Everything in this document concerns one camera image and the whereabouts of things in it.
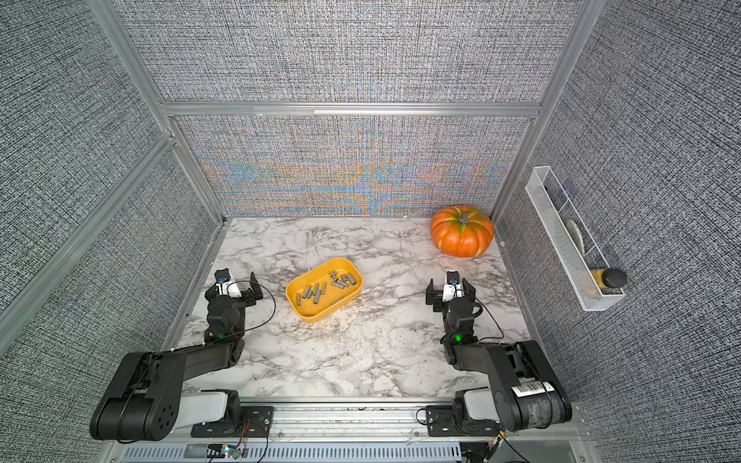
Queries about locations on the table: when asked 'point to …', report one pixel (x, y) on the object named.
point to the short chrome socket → (333, 274)
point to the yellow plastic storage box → (325, 289)
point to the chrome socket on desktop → (316, 295)
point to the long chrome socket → (351, 280)
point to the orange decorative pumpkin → (462, 231)
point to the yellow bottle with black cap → (610, 277)
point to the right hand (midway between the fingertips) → (451, 273)
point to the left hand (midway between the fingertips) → (240, 273)
